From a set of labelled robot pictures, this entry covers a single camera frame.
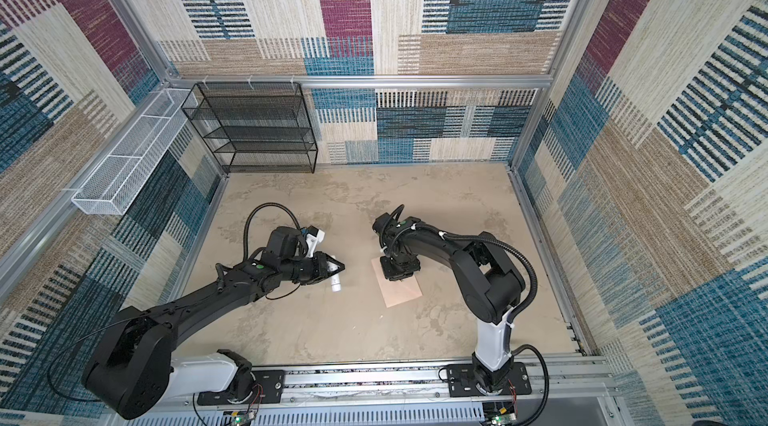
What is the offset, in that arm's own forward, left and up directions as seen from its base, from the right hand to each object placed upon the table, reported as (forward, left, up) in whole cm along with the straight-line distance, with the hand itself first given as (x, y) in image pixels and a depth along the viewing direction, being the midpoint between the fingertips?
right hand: (398, 279), depth 89 cm
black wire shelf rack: (+53, +50, +16) cm, 75 cm away
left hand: (0, +15, +10) cm, 18 cm away
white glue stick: (-5, +17, +9) cm, 19 cm away
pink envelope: (-4, +1, 0) cm, 4 cm away
